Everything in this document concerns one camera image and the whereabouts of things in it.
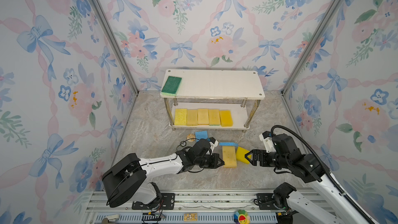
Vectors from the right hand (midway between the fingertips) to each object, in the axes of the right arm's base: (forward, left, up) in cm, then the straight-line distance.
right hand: (251, 155), depth 72 cm
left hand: (-2, +11, -6) cm, 13 cm away
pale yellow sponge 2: (+2, +9, -8) cm, 12 cm away
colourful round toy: (-23, +5, -14) cm, 27 cm away
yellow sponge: (+26, +9, -8) cm, 28 cm away
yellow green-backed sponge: (+27, +16, -7) cm, 32 cm away
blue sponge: (+18, +24, -14) cm, 33 cm away
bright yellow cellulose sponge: (+27, +37, -8) cm, 46 cm away
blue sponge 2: (+8, +9, -4) cm, 13 cm away
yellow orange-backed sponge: (+27, +23, -7) cm, 36 cm away
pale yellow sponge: (+27, +30, -7) cm, 41 cm away
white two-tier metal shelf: (+24, +6, +18) cm, 31 cm away
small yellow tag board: (-23, +28, -14) cm, 39 cm away
